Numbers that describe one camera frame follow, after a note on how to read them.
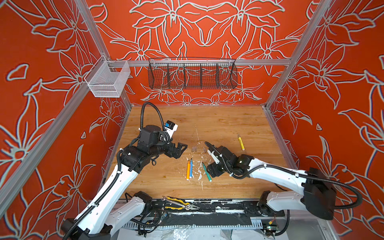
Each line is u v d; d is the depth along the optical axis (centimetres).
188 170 85
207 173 78
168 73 98
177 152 60
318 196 39
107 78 93
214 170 71
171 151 59
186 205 73
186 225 70
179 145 60
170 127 59
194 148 95
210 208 74
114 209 53
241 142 97
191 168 86
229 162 61
